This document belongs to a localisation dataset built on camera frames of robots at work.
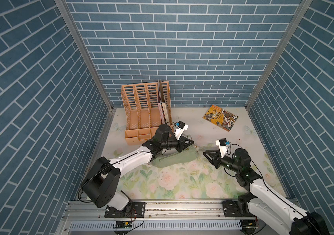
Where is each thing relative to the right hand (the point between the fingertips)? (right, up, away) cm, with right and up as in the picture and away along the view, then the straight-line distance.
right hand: (207, 153), depth 79 cm
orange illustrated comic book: (+18, +20, +34) cm, 44 cm away
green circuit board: (-43, -34, -7) cm, 55 cm away
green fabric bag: (-10, -1, +2) cm, 10 cm away
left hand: (-6, +5, -3) cm, 9 cm away
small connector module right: (+19, -34, -8) cm, 40 cm away
